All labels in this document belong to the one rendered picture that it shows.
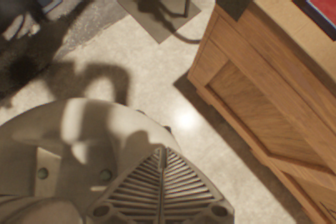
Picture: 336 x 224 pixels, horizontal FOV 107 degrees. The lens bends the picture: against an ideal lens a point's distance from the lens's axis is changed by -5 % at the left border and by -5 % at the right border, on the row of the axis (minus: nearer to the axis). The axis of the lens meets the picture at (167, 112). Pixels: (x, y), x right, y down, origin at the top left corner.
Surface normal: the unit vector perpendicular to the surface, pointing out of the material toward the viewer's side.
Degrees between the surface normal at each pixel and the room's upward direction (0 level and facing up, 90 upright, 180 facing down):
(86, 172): 2
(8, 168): 74
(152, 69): 0
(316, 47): 0
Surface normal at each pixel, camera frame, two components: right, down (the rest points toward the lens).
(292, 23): 0.00, -0.11
